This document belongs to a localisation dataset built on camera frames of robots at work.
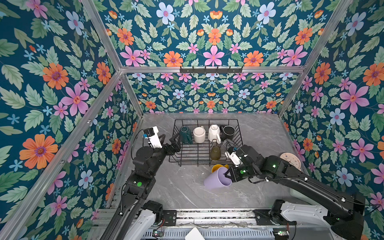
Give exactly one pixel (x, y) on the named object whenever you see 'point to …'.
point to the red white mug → (199, 133)
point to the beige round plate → (292, 159)
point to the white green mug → (185, 134)
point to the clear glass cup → (226, 144)
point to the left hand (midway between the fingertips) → (175, 131)
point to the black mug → (227, 132)
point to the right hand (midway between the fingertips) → (224, 174)
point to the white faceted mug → (214, 133)
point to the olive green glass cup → (215, 153)
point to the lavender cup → (217, 180)
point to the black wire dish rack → (205, 140)
